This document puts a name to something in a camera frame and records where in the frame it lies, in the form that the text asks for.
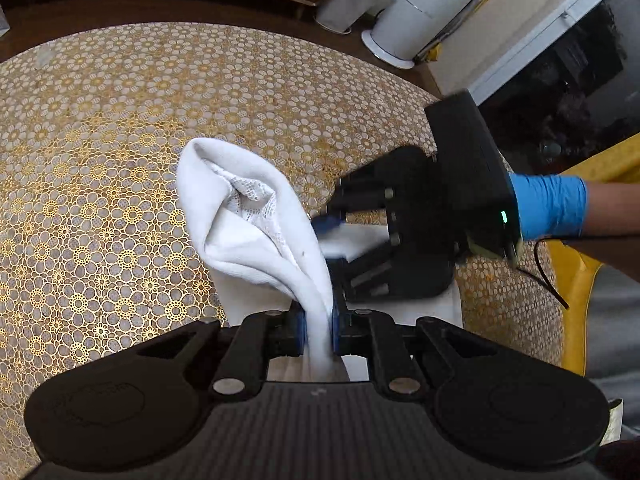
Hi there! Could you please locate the white printed t-shirt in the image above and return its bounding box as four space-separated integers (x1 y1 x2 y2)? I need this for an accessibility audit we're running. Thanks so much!
176 136 464 384

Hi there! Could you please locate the blue gloved right hand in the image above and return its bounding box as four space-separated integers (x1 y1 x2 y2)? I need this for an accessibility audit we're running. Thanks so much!
509 174 588 240

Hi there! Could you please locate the right forearm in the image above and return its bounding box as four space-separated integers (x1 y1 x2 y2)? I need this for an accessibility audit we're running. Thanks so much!
582 182 640 236

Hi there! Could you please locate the white tower air purifier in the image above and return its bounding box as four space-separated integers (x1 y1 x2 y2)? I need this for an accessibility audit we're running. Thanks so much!
361 0 472 70

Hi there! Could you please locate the yellow chair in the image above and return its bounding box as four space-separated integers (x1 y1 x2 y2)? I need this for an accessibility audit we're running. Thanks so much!
547 133 640 375

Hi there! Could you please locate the gold floral lace tablecloth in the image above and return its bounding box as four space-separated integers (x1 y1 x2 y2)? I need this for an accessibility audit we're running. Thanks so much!
0 20 566 480

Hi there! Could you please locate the black cable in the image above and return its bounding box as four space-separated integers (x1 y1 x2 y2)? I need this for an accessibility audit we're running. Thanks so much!
514 237 572 310

